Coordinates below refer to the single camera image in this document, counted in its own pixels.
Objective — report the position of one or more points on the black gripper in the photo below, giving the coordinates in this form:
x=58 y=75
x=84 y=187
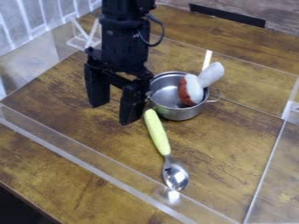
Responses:
x=121 y=54

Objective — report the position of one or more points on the silver metal pot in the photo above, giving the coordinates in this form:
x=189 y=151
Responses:
x=164 y=101

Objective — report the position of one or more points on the white and brown plush mushroom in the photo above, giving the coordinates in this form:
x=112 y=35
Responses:
x=192 y=84

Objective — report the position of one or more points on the yellow handled metal spoon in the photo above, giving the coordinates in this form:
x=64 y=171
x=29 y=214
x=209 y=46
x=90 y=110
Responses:
x=175 y=175

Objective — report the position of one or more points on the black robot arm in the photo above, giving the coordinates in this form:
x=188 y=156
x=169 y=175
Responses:
x=124 y=9

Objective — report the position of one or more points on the clear acrylic triangle stand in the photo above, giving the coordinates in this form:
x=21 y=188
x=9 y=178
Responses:
x=84 y=39

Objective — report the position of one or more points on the black strip on table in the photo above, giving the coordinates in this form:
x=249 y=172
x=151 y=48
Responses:
x=229 y=10

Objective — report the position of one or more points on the clear acrylic barrier wall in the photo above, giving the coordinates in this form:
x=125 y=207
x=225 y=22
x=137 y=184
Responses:
x=176 y=204

